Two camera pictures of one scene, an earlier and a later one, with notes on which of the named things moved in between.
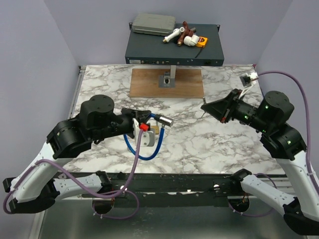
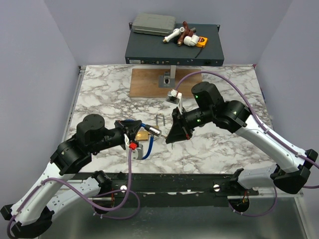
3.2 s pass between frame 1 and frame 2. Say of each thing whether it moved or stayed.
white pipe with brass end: stayed
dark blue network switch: stayed
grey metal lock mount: stayed
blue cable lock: moved
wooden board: stayed
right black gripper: moved
